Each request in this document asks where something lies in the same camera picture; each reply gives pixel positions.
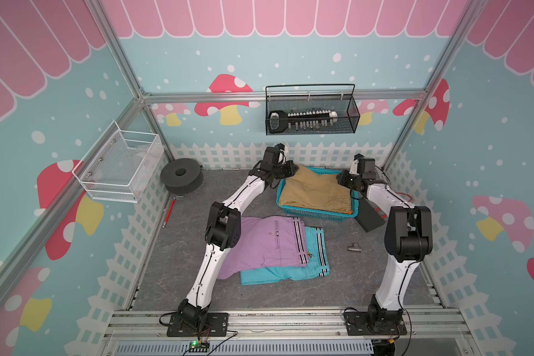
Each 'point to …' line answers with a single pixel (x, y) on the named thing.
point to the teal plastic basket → (330, 215)
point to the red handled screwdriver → (170, 209)
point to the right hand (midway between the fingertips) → (338, 174)
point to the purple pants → (266, 242)
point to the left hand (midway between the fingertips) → (299, 169)
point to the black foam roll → (182, 176)
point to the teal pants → (317, 267)
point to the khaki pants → (307, 188)
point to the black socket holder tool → (279, 121)
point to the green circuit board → (198, 346)
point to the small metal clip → (355, 247)
